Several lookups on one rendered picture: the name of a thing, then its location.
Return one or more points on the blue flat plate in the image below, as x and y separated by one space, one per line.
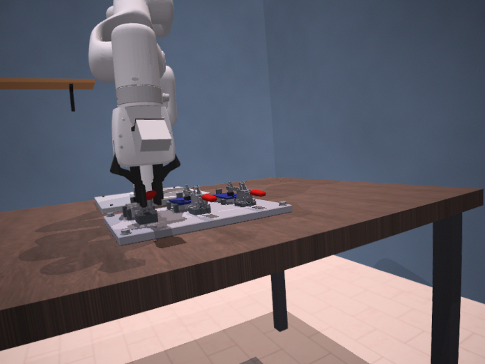
182 204
227 198

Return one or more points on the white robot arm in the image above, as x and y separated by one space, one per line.
138 64

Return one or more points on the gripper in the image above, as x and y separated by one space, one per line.
127 153

